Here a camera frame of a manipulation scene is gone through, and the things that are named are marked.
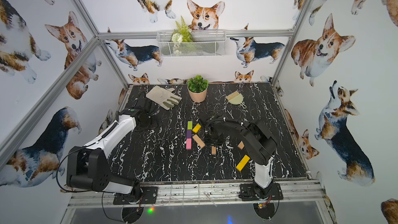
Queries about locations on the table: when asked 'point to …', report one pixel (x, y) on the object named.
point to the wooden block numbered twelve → (213, 150)
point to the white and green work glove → (166, 98)
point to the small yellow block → (197, 128)
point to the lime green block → (189, 125)
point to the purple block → (189, 134)
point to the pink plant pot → (197, 97)
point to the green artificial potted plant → (198, 84)
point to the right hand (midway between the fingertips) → (210, 144)
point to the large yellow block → (243, 163)
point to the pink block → (188, 143)
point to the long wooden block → (199, 141)
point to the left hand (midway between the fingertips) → (156, 122)
